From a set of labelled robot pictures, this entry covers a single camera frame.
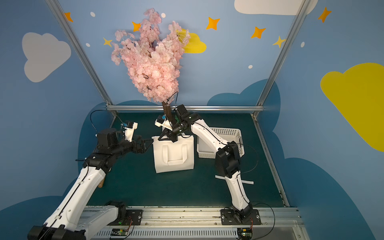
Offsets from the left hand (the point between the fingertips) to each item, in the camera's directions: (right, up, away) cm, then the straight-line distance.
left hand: (146, 136), depth 75 cm
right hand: (+7, -1, +6) cm, 9 cm away
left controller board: (-12, -47, -4) cm, 48 cm away
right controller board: (+50, -48, -2) cm, 70 cm away
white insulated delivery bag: (+11, -11, +4) cm, 16 cm away
